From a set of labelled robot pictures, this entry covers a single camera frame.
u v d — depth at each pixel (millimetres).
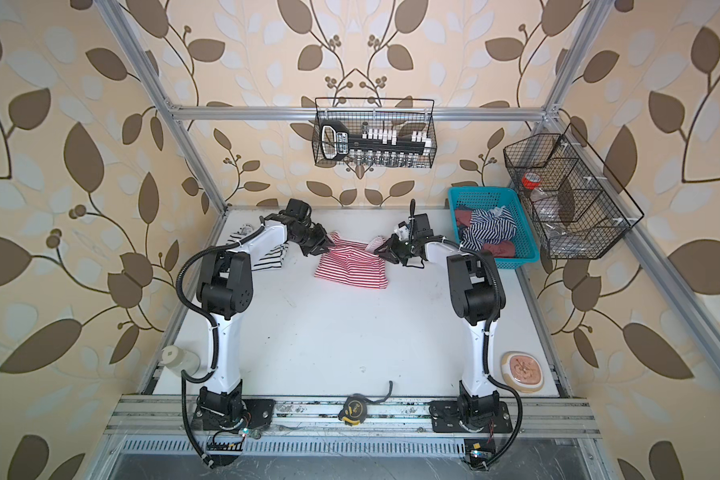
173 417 758
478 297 567
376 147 840
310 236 893
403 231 981
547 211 734
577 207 783
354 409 726
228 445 736
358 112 892
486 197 1155
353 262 990
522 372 788
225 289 589
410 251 812
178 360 753
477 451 710
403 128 941
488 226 1079
